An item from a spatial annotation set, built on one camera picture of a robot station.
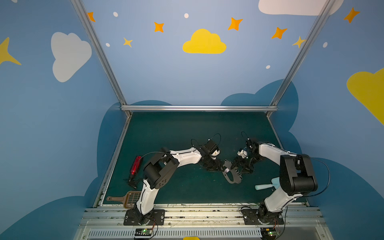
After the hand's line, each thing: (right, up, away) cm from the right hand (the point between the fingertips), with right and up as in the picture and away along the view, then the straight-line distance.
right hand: (237, 168), depth 90 cm
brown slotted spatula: (-62, -14, -10) cm, 64 cm away
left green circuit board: (-51, -25, -19) cm, 60 cm away
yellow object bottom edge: (-28, -27, -21) cm, 44 cm away
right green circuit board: (+10, -26, -18) cm, 34 cm away
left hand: (-10, 0, -3) cm, 10 cm away
